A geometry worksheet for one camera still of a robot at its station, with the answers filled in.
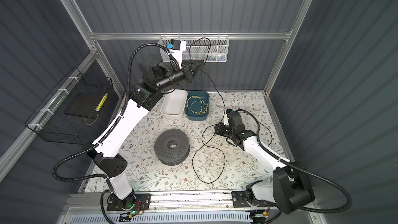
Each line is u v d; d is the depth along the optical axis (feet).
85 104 2.39
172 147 2.99
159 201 2.47
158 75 1.57
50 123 2.11
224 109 2.58
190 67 1.70
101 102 2.55
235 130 2.15
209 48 2.15
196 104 3.68
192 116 3.42
